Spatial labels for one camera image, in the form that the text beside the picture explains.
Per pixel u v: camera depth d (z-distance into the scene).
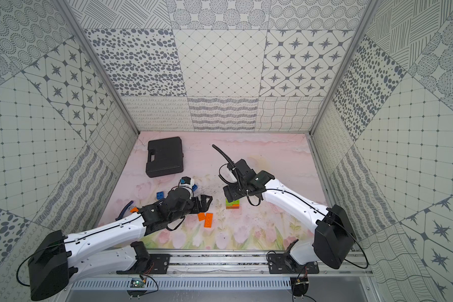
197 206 0.70
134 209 0.88
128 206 0.89
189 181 0.74
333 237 0.41
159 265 0.74
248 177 0.61
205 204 0.73
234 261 0.76
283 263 0.67
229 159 0.63
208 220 0.86
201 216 0.86
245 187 0.59
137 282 0.72
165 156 1.02
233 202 0.73
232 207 0.88
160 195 0.92
